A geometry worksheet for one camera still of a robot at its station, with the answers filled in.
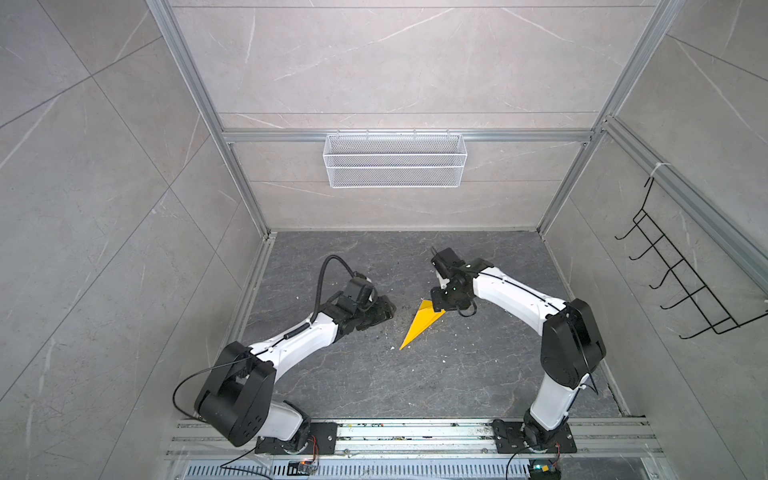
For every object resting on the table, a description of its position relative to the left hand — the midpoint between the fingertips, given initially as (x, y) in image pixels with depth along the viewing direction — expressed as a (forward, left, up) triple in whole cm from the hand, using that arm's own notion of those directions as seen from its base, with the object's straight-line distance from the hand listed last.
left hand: (390, 305), depth 86 cm
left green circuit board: (-37, +23, -11) cm, 45 cm away
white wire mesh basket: (+45, -3, +19) cm, 49 cm away
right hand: (+2, -16, -3) cm, 16 cm away
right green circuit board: (-40, -36, -11) cm, 55 cm away
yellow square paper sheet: (0, -11, -9) cm, 14 cm away
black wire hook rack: (-19, -65, +23) cm, 71 cm away
